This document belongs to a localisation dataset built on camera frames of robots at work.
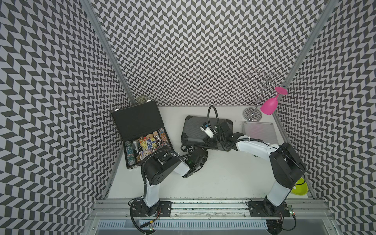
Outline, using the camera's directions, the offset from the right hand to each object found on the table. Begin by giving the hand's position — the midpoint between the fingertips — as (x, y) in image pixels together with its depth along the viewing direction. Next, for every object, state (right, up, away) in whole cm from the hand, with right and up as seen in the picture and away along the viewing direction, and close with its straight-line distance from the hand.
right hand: (208, 139), depth 91 cm
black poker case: (-44, +5, +5) cm, 44 cm away
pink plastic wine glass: (+38, +20, -3) cm, 43 cm away
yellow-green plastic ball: (+49, -25, -13) cm, 57 cm away
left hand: (+1, -8, +2) cm, 9 cm away
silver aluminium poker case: (+38, +5, +7) cm, 39 cm away
